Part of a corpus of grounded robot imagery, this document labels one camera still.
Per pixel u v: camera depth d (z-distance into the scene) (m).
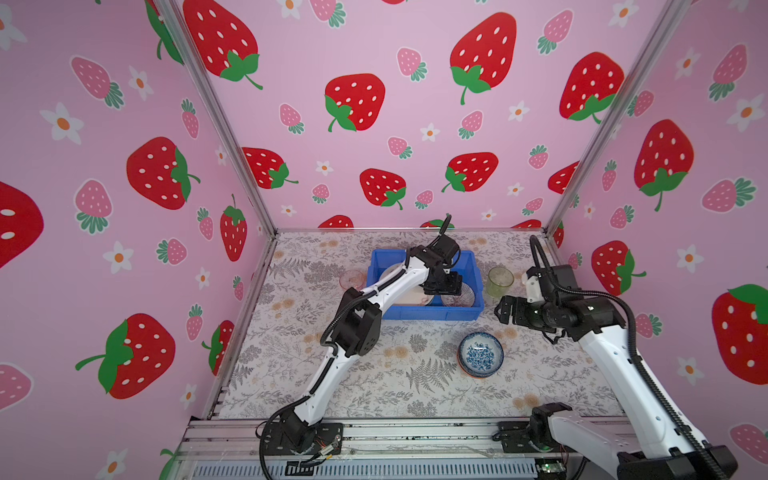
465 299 0.97
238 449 0.73
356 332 0.59
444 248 0.79
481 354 0.82
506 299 0.69
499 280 1.03
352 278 1.11
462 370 0.80
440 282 0.83
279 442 0.73
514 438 0.74
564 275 0.56
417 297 0.95
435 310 0.94
